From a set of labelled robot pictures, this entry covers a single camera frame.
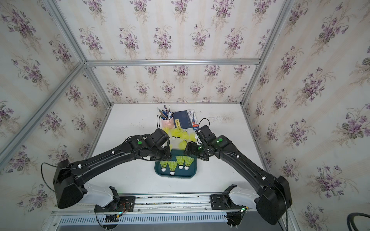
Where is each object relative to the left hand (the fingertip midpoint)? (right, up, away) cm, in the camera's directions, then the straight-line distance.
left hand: (174, 158), depth 74 cm
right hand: (+9, +2, +1) cm, 9 cm away
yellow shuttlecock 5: (+11, +9, +29) cm, 32 cm away
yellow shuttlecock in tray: (+8, -5, +9) cm, 13 cm away
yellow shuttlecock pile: (+4, +3, +21) cm, 21 cm away
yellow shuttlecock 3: (+3, -3, +10) cm, 11 cm away
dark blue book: (+3, +20, +33) cm, 39 cm away
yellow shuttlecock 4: (0, +11, +21) cm, 24 cm away
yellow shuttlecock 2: (-2, -6, +7) cm, 10 cm away
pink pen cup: (-6, +17, +22) cm, 29 cm away
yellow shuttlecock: (-8, -7, +11) cm, 15 cm away
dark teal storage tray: (+2, -12, +8) cm, 15 cm away
